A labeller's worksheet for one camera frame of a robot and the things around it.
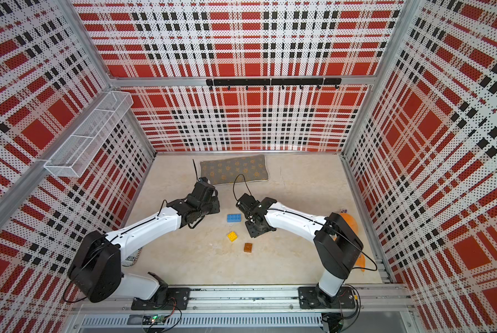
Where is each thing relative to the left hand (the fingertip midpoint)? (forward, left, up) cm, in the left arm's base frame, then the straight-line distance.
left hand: (218, 202), depth 89 cm
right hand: (-10, -19, -4) cm, 22 cm away
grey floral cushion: (+24, -14, -5) cm, 28 cm away
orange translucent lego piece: (-17, -13, -8) cm, 23 cm away
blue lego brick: (-3, -6, -9) cm, 11 cm away
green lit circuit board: (-41, +17, -8) cm, 45 cm away
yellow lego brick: (-12, -6, -9) cm, 16 cm away
